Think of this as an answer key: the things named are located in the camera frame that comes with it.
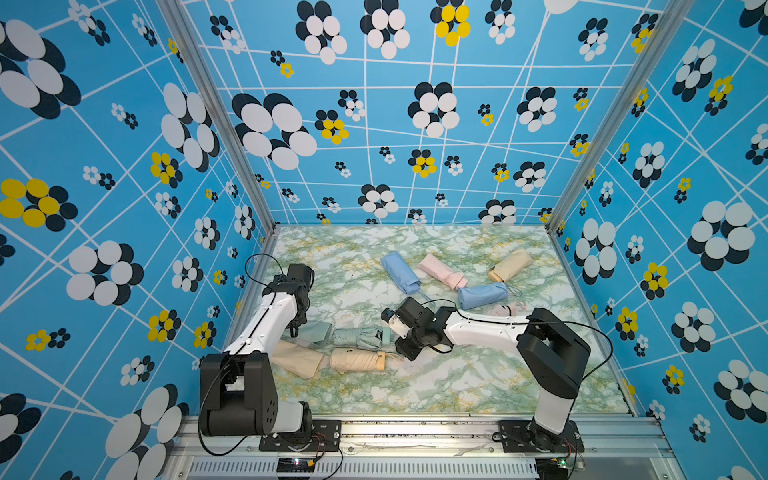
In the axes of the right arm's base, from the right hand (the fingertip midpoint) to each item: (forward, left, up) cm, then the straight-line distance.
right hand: (403, 344), depth 88 cm
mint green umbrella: (0, +11, +3) cm, 11 cm away
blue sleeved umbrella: (+24, 0, +3) cm, 24 cm away
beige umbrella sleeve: (-6, +31, +2) cm, 31 cm away
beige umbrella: (-6, +14, +3) cm, 16 cm away
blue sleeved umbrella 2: (+16, -23, +2) cm, 28 cm away
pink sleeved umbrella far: (+27, -11, +2) cm, 29 cm away
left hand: (+4, +35, +9) cm, 36 cm away
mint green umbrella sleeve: (+2, +26, +4) cm, 26 cm away
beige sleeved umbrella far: (+29, -39, 0) cm, 48 cm away
